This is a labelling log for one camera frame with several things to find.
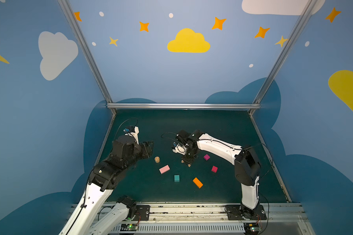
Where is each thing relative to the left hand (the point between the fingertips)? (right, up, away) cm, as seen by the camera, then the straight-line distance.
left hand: (151, 143), depth 67 cm
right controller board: (+49, -43, +4) cm, 65 cm away
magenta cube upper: (+31, -12, +26) cm, 43 cm away
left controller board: (-12, -42, +3) cm, 43 cm away
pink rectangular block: (+4, -19, +21) cm, 29 cm away
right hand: (+18, -12, +19) cm, 29 cm away
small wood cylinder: (-1, -13, +24) cm, 27 cm away
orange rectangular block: (+24, -25, +17) cm, 39 cm away
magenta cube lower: (+35, -19, +22) cm, 45 cm away
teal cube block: (+12, -23, +17) cm, 31 cm away
